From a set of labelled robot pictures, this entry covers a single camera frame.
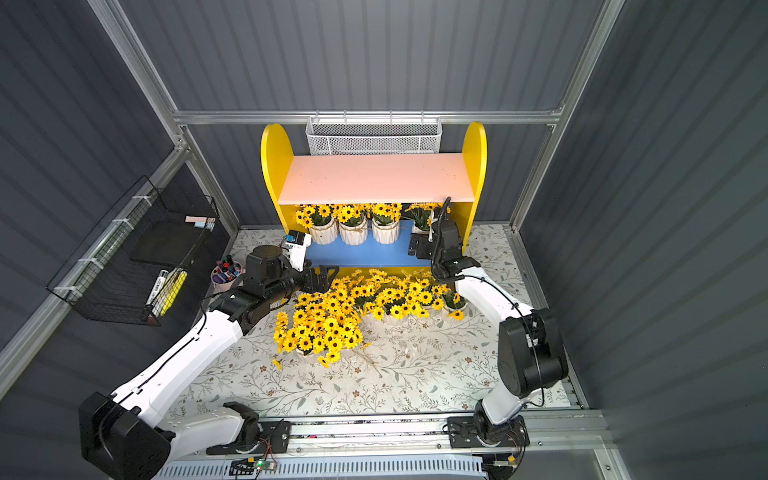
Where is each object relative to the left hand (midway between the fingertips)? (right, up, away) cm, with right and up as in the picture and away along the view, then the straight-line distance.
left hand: (322, 264), depth 76 cm
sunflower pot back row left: (-4, +13, +17) cm, 22 cm away
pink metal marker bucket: (-34, -4, +15) cm, 37 cm away
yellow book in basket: (-29, -5, -14) cm, 33 cm away
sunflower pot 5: (+20, -10, +10) cm, 25 cm away
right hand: (+30, +8, +13) cm, 33 cm away
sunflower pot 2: (-5, -18, 0) cm, 19 cm away
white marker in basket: (-37, -5, -6) cm, 38 cm away
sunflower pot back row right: (+16, +12, +16) cm, 26 cm away
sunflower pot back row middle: (+6, +11, +15) cm, 20 cm away
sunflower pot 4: (+10, -9, +11) cm, 17 cm away
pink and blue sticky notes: (-37, +12, +9) cm, 40 cm away
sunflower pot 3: (+3, -11, +6) cm, 13 cm away
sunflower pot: (+4, -17, +1) cm, 18 cm away
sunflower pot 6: (+36, -11, +9) cm, 39 cm away
